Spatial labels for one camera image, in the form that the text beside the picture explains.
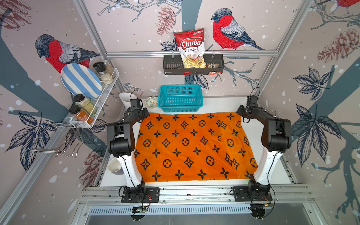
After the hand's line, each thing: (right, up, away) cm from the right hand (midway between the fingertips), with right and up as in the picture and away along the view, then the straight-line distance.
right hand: (238, 109), depth 105 cm
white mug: (-80, -32, -31) cm, 91 cm away
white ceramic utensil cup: (-84, +8, -8) cm, 84 cm away
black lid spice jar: (-90, +19, -22) cm, 94 cm away
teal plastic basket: (-45, +10, +17) cm, 49 cm away
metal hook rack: (-94, -12, -48) cm, 106 cm away
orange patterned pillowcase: (-48, -26, -14) cm, 56 cm away
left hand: (-69, 0, -2) cm, 69 cm away
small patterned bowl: (-70, +6, +12) cm, 71 cm away
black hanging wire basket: (-21, +29, -15) cm, 39 cm away
